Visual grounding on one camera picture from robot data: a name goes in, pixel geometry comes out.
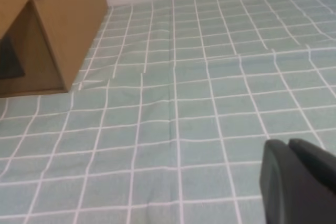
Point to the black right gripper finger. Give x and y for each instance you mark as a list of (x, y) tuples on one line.
[(297, 182)]

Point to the cyan checked tablecloth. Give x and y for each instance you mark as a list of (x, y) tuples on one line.
[(168, 115)]

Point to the lower brown cardboard shoebox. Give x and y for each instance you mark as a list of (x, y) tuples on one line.
[(45, 46)]

